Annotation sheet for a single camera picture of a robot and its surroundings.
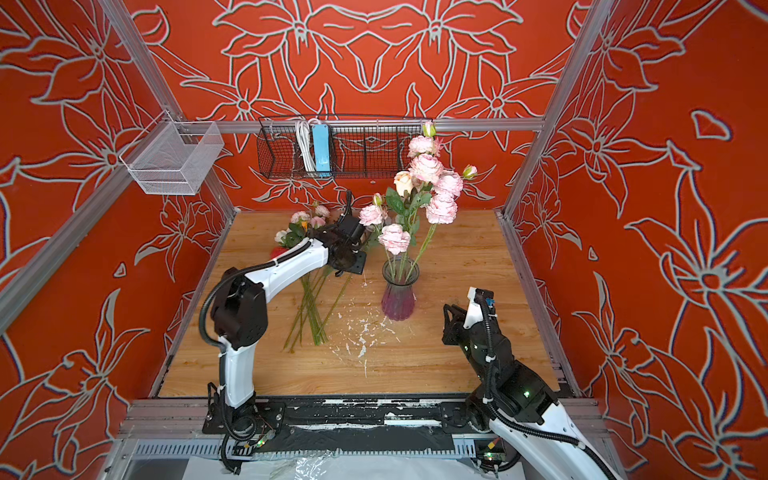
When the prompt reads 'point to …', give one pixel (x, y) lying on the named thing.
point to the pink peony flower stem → (374, 215)
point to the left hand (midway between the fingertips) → (355, 262)
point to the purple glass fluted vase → (399, 299)
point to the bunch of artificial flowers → (311, 321)
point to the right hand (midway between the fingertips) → (442, 306)
